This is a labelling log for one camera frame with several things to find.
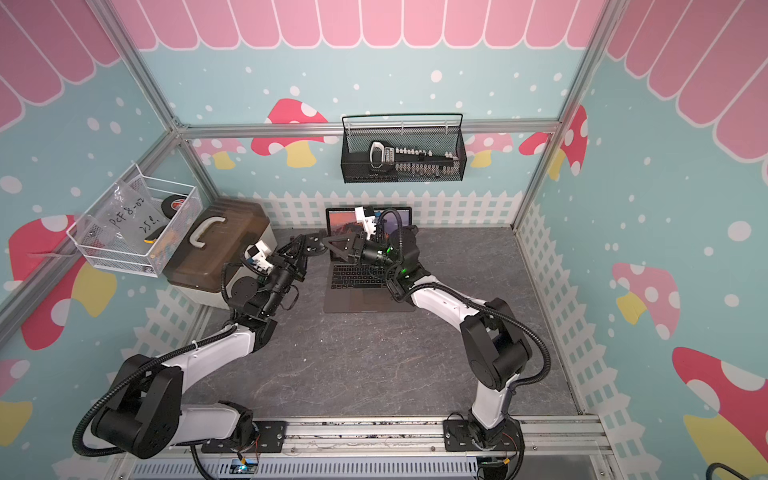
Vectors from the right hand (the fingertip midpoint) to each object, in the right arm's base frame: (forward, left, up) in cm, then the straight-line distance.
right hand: (324, 244), depth 68 cm
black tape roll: (+16, +43, -1) cm, 46 cm away
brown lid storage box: (+21, +38, -16) cm, 46 cm away
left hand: (+5, +4, -4) cm, 7 cm away
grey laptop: (+11, -2, -35) cm, 37 cm away
